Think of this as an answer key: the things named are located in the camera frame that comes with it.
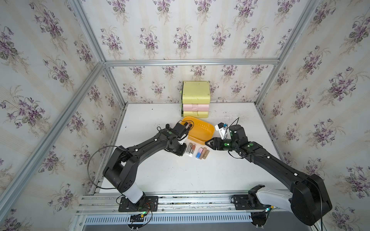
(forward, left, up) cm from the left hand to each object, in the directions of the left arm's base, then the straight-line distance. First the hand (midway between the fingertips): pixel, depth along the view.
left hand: (183, 153), depth 86 cm
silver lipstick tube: (+6, -4, -4) cm, 8 cm away
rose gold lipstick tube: (+1, -12, -5) cm, 13 cm away
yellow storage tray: (+19, -13, -6) cm, 24 cm away
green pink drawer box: (+32, -8, +15) cm, 36 cm away
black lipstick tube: (+24, -3, -4) cm, 24 cm away
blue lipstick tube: (+2, -10, -4) cm, 11 cm away
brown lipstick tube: (+2, -15, -4) cm, 15 cm away
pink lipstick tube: (+24, -5, -4) cm, 25 cm away
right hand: (+2, -15, +9) cm, 18 cm away
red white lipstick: (+6, -7, -4) cm, 10 cm away
